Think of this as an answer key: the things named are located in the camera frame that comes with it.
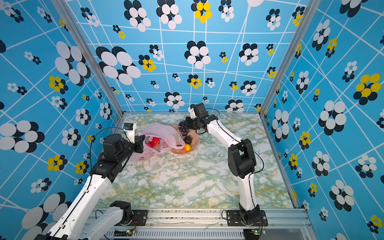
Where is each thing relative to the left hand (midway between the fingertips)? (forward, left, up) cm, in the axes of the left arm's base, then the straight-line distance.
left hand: (144, 135), depth 76 cm
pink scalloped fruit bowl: (+11, -26, -22) cm, 35 cm away
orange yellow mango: (+5, -21, -19) cm, 29 cm away
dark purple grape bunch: (+13, -18, -10) cm, 25 cm away
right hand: (+15, -19, -8) cm, 26 cm away
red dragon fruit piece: (+9, 0, -20) cm, 22 cm away
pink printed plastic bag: (+6, -11, -12) cm, 17 cm away
